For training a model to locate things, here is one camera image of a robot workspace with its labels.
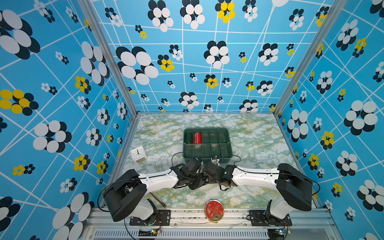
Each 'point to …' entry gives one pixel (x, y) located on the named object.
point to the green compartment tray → (205, 143)
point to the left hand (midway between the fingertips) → (202, 180)
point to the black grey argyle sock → (198, 180)
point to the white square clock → (138, 154)
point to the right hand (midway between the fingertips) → (211, 176)
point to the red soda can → (197, 138)
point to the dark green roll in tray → (188, 138)
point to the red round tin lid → (214, 210)
